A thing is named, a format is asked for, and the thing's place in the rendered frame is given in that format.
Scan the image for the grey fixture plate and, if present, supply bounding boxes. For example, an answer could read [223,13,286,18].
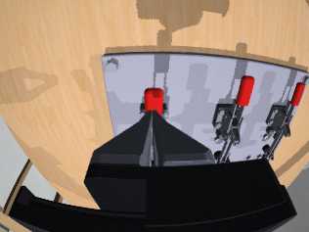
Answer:
[101,52,309,162]

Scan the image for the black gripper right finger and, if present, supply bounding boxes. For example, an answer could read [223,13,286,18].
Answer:
[153,110,216,166]

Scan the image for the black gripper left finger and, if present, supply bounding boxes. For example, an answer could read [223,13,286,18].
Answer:
[88,110,153,166]

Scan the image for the black toggle clamp with red handle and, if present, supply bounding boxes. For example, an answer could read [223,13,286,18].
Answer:
[212,75,255,163]
[262,82,305,161]

